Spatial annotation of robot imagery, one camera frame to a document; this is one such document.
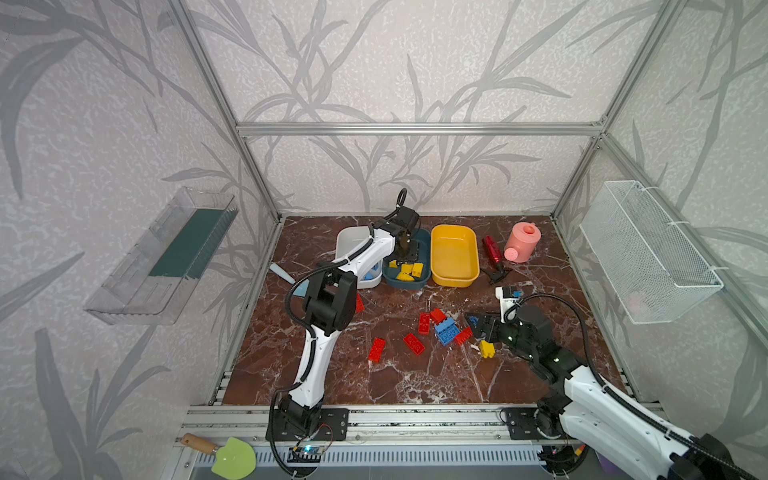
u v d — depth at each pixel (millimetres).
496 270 1023
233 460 694
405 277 1006
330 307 570
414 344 862
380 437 726
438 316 912
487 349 848
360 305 938
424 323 909
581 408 545
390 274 1014
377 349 845
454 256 1068
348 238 1050
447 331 889
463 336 887
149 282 639
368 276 987
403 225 785
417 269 1017
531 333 620
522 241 990
